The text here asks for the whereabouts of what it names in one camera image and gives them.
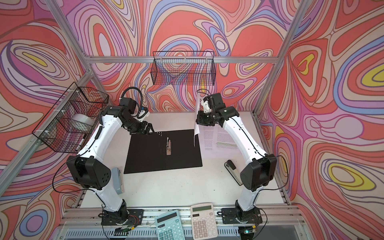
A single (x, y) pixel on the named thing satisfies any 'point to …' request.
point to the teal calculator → (169, 226)
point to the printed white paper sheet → (196, 127)
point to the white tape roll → (81, 123)
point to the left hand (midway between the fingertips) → (149, 130)
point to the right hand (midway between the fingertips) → (197, 123)
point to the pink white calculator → (203, 221)
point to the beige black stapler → (232, 168)
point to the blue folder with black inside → (163, 151)
